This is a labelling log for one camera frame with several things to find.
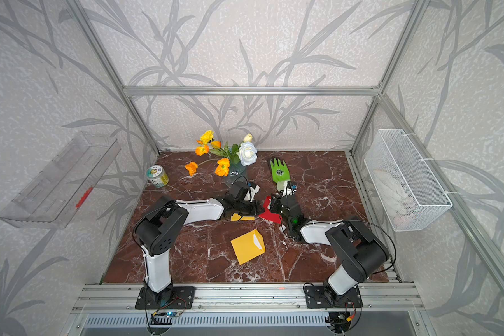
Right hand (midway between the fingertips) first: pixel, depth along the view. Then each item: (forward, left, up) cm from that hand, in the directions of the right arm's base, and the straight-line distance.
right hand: (272, 194), depth 92 cm
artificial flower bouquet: (+2, +10, +24) cm, 26 cm away
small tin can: (+12, +56, -1) cm, 57 cm away
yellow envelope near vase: (-12, +15, +3) cm, 20 cm away
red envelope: (-7, +2, -8) cm, 10 cm away
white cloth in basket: (-10, -45, +11) cm, 47 cm away
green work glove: (+17, -5, -8) cm, 20 cm away
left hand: (-5, +3, -5) cm, 8 cm away
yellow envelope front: (-19, +10, -10) cm, 24 cm away
